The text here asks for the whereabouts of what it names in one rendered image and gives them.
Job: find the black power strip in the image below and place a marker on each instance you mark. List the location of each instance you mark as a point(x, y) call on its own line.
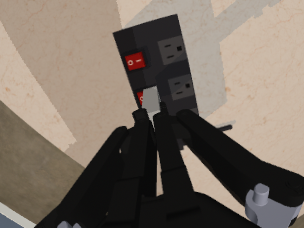
point(153, 54)

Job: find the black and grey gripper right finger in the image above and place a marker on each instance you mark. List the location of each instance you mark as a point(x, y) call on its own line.
point(274, 196)

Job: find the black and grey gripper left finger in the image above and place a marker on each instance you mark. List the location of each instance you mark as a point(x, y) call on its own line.
point(87, 202)

